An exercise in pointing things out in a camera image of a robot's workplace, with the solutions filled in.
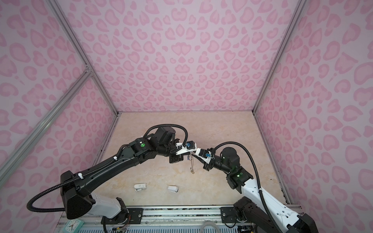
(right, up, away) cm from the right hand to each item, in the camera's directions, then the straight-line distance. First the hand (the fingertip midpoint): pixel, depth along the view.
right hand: (195, 151), depth 71 cm
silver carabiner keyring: (-2, -3, 0) cm, 4 cm away
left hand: (-3, +2, 0) cm, 3 cm away
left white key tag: (-30, -21, +9) cm, 38 cm away
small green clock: (-58, -35, -2) cm, 68 cm away
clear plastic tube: (+6, -34, -2) cm, 34 cm away
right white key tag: (-11, -22, +9) cm, 27 cm away
